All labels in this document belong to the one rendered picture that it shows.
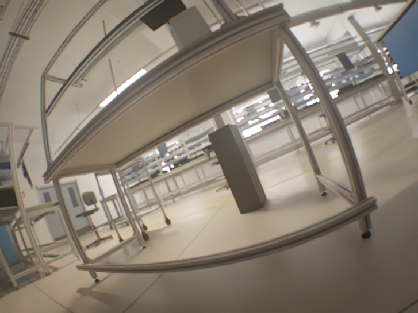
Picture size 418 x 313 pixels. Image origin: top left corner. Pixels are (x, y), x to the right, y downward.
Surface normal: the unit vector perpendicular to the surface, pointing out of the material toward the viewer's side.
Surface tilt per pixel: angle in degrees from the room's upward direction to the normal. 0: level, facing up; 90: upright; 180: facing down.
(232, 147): 90
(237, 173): 90
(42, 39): 180
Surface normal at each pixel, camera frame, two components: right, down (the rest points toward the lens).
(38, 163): 0.87, -0.39
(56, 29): 0.39, 0.92
